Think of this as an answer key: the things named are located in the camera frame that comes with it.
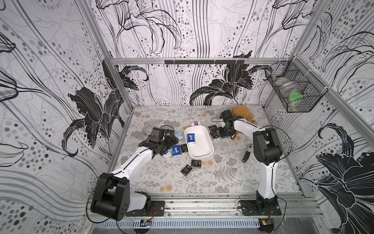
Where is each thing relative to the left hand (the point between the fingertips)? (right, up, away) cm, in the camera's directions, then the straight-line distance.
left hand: (175, 145), depth 87 cm
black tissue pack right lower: (+26, +5, +14) cm, 30 cm away
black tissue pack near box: (+5, -3, +6) cm, 8 cm away
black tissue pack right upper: (+25, +10, +17) cm, 32 cm away
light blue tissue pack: (+1, +5, +11) cm, 12 cm away
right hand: (+34, +7, +17) cm, 38 cm away
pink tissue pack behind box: (+13, +13, +19) cm, 26 cm away
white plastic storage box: (+18, -2, +8) cm, 20 cm away
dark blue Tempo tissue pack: (0, -4, +4) cm, 6 cm away
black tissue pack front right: (+13, -11, 0) cm, 17 cm away
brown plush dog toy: (+42, +21, +3) cm, 47 cm away
